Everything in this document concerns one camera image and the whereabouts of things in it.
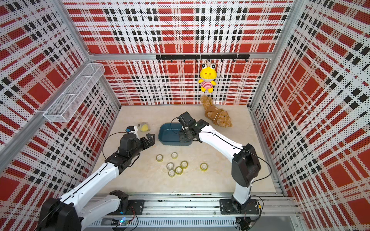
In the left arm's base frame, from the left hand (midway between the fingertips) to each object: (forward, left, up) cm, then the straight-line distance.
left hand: (151, 137), depth 84 cm
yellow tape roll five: (-16, -12, -15) cm, 25 cm away
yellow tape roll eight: (-12, -31, -16) cm, 37 cm away
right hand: (+1, -20, +1) cm, 20 cm away
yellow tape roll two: (-5, -12, -15) cm, 20 cm away
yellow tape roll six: (-15, -16, -15) cm, 26 cm away
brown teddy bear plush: (+21, -43, -6) cm, 49 cm away
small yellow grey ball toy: (+16, +11, -13) cm, 23 cm away
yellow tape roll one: (-7, -3, -14) cm, 16 cm away
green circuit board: (-40, +9, -13) cm, 43 cm away
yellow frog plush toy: (+35, -35, +19) cm, 53 cm away
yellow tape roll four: (-11, -19, -14) cm, 26 cm away
